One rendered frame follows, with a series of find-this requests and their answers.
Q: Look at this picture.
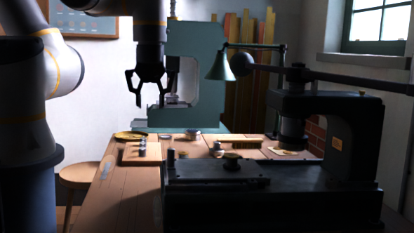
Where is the pale flat rail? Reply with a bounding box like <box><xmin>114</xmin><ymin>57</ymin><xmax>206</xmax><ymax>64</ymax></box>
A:
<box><xmin>267</xmin><ymin>145</ymin><xmax>300</xmax><ymax>157</ymax></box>

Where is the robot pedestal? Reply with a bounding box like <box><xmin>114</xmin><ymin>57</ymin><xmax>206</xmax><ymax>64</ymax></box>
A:
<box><xmin>0</xmin><ymin>143</ymin><xmax>65</xmax><ymax>233</ymax></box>

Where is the grey bolster handle post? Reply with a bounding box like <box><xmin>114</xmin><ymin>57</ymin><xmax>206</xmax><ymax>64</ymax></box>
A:
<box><xmin>166</xmin><ymin>147</ymin><xmax>177</xmax><ymax>170</ymax></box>

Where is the grey knobbed die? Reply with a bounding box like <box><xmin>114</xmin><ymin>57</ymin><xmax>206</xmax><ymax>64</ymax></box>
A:
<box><xmin>209</xmin><ymin>140</ymin><xmax>226</xmax><ymax>159</ymax></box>

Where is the green desk lamp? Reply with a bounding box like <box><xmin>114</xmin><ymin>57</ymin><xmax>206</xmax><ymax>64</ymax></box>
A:
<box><xmin>203</xmin><ymin>41</ymin><xmax>288</xmax><ymax>140</ymax></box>

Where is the black round nest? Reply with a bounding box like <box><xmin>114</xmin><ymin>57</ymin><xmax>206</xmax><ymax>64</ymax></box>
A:
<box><xmin>222</xmin><ymin>152</ymin><xmax>243</xmax><ymax>172</ymax></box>

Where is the black fly press body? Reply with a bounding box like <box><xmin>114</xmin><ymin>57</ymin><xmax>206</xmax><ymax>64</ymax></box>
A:
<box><xmin>161</xmin><ymin>88</ymin><xmax>387</xmax><ymax>232</ymax></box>

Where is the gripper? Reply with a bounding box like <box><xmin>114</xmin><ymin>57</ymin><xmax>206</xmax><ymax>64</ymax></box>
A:
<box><xmin>124</xmin><ymin>43</ymin><xmax>178</xmax><ymax>109</ymax></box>

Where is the framed medal poster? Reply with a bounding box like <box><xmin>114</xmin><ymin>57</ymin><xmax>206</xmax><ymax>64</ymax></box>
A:
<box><xmin>36</xmin><ymin>0</ymin><xmax>120</xmax><ymax>40</ymax></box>

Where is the teal bench press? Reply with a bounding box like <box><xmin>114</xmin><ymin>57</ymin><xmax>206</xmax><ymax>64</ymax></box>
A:
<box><xmin>130</xmin><ymin>0</ymin><xmax>232</xmax><ymax>135</ymax></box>

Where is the round wooden stool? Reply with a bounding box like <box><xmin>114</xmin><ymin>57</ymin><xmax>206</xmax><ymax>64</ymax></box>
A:
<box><xmin>58</xmin><ymin>160</ymin><xmax>102</xmax><ymax>233</ymax></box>

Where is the green framed window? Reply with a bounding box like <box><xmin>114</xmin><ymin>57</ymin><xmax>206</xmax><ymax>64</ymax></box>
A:
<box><xmin>316</xmin><ymin>0</ymin><xmax>414</xmax><ymax>71</ymax></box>

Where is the orange wooden plank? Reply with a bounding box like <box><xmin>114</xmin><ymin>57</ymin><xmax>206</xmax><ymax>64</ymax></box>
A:
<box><xmin>252</xmin><ymin>21</ymin><xmax>267</xmax><ymax>134</ymax></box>
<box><xmin>223</xmin><ymin>12</ymin><xmax>232</xmax><ymax>43</ymax></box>

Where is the brass round dish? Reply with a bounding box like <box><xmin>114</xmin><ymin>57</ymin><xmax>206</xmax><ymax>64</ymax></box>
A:
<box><xmin>114</xmin><ymin>130</ymin><xmax>149</xmax><ymax>142</ymax></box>

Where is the wooden medal board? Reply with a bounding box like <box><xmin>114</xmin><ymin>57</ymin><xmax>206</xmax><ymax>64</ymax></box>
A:
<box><xmin>121</xmin><ymin>135</ymin><xmax>163</xmax><ymax>167</ymax></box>

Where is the steel ruler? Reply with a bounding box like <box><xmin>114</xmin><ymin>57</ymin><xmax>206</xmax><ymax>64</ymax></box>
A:
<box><xmin>99</xmin><ymin>161</ymin><xmax>113</xmax><ymax>181</ymax></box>

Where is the black sliding bolster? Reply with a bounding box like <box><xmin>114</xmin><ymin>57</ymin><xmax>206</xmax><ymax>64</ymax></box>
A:
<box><xmin>163</xmin><ymin>157</ymin><xmax>272</xmax><ymax>189</ymax></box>

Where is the wooden bench brush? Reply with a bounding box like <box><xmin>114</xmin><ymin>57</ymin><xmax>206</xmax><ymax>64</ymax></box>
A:
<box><xmin>217</xmin><ymin>137</ymin><xmax>265</xmax><ymax>150</ymax></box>

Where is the yellow wooden plank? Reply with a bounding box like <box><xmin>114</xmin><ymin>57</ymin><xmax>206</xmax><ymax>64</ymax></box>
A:
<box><xmin>257</xmin><ymin>6</ymin><xmax>276</xmax><ymax>134</ymax></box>
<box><xmin>224</xmin><ymin>16</ymin><xmax>242</xmax><ymax>132</ymax></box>
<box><xmin>246</xmin><ymin>18</ymin><xmax>259</xmax><ymax>134</ymax></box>
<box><xmin>237</xmin><ymin>8</ymin><xmax>251</xmax><ymax>134</ymax></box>

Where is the round grey tin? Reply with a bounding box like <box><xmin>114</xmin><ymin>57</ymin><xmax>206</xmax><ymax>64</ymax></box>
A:
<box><xmin>184</xmin><ymin>128</ymin><xmax>202</xmax><ymax>142</ymax></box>

